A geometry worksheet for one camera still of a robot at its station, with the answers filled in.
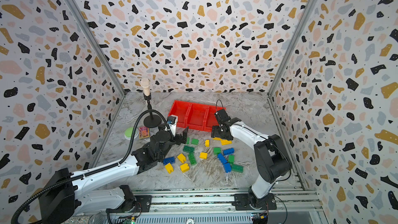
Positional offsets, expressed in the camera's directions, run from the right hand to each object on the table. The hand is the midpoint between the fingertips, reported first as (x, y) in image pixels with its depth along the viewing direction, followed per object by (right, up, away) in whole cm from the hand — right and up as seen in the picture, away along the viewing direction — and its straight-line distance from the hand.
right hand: (218, 131), depth 92 cm
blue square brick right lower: (+5, -19, -8) cm, 21 cm away
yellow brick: (-27, -18, -9) cm, 34 cm away
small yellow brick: (-7, -7, +1) cm, 10 cm away
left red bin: (-25, +13, +17) cm, 33 cm away
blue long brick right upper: (+6, -12, -2) cm, 13 cm away
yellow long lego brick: (+4, -7, +3) cm, 9 cm away
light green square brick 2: (-15, -2, -19) cm, 24 cm away
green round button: (-56, -2, +6) cm, 57 cm away
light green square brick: (-14, -7, +4) cm, 16 cm away
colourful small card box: (-47, -2, +5) cm, 47 cm away
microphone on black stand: (-44, +5, +12) cm, 46 cm away
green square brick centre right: (-1, -11, 0) cm, 11 cm away
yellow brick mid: (-21, -14, -5) cm, 26 cm away
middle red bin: (-14, +7, +18) cm, 24 cm away
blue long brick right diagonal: (+2, -15, -4) cm, 16 cm away
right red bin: (-5, +6, +10) cm, 13 cm away
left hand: (-19, +7, -15) cm, 25 cm away
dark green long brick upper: (-18, -10, -2) cm, 21 cm away
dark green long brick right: (+10, -19, -7) cm, 23 cm away
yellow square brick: (-9, -14, -2) cm, 17 cm away
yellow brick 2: (-19, -18, -8) cm, 28 cm away
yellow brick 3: (-1, -3, -7) cm, 8 cm away
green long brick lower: (-15, -15, -4) cm, 22 cm away
